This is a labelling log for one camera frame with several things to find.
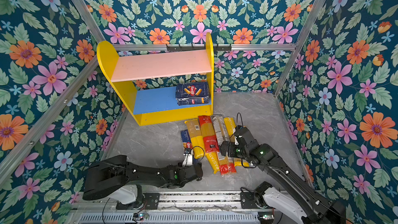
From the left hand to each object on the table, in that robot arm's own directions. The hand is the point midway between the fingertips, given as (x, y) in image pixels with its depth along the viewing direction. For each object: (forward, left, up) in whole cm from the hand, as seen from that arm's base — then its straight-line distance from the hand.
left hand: (198, 166), depth 83 cm
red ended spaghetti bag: (-1, -16, +2) cm, 16 cm away
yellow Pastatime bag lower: (+2, -8, +1) cm, 9 cm away
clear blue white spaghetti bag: (+20, -14, +4) cm, 25 cm away
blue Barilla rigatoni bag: (+38, +3, +18) cm, 42 cm away
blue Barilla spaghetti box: (+13, +6, +2) cm, 15 cm away
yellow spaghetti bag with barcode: (+15, +1, +3) cm, 15 cm away
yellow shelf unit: (+34, +24, +13) cm, 44 cm away
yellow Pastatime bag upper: (+25, -21, +2) cm, 33 cm away
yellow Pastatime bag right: (0, -22, +1) cm, 22 cm away
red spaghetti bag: (+13, -7, +4) cm, 16 cm away
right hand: (+4, -15, +13) cm, 20 cm away
